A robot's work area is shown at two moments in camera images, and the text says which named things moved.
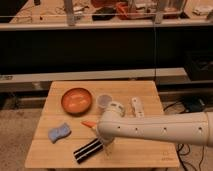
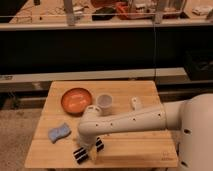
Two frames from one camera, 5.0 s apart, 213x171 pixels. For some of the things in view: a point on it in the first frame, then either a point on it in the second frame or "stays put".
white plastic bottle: x=138 y=107 stays put
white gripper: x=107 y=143 -> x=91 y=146
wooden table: x=69 y=122 stays put
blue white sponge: x=61 y=131 stays put
